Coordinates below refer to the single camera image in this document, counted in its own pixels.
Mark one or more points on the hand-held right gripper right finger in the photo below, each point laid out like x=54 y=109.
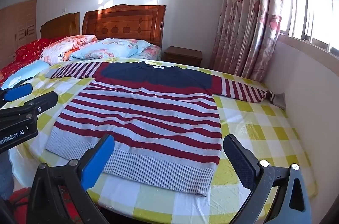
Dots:
x=238 y=160

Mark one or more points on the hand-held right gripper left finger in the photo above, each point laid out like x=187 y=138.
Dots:
x=98 y=160

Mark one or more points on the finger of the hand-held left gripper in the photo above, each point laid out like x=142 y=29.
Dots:
x=18 y=91
x=39 y=102

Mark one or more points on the red white striped navy sweater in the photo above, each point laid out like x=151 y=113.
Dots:
x=148 y=118

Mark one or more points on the yellow checked tablecloth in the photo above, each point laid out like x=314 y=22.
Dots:
x=264 y=134

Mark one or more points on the red patterned blanket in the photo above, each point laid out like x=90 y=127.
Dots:
x=26 y=52

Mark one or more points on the person's blue trousers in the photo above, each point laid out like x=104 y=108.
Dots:
x=5 y=176

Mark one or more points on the pink floral quilt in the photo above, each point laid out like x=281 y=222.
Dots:
x=61 y=50

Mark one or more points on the red patterned cloth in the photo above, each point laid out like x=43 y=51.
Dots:
x=21 y=196

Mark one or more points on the light wooden wardrobe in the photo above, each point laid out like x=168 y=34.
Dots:
x=18 y=25

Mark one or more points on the light wooden headboard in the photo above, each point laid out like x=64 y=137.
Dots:
x=59 y=26

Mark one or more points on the light blue floral quilt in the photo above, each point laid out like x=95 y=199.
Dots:
x=111 y=48

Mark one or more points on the dark carved wooden headboard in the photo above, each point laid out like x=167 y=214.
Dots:
x=124 y=25

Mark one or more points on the brown wooden nightstand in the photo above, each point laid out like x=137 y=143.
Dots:
x=182 y=56

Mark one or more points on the pink floral curtain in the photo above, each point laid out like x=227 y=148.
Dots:
x=246 y=15

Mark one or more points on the barred window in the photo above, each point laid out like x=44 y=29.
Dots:
x=309 y=7

